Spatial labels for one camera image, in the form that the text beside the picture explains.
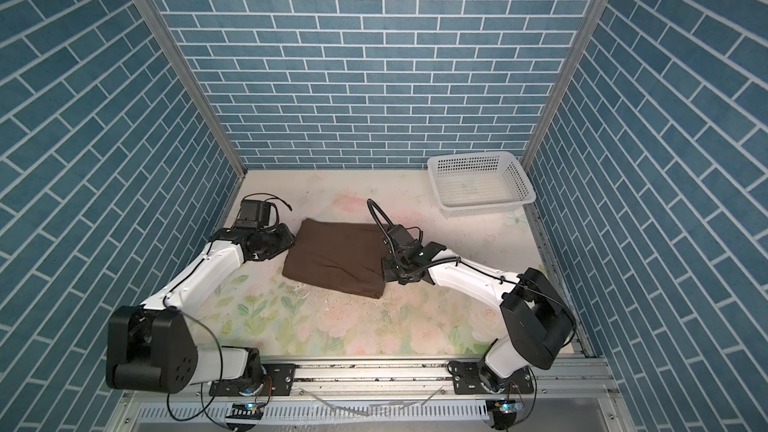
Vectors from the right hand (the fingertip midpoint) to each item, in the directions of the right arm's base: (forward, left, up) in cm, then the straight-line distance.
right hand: (382, 267), depth 85 cm
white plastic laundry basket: (+42, -29, -8) cm, 52 cm away
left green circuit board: (-36, +30, -11) cm, 48 cm away
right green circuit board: (-29, -34, -10) cm, 46 cm away
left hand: (+5, +28, +4) cm, 28 cm away
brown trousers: (+4, +11, -3) cm, 13 cm away
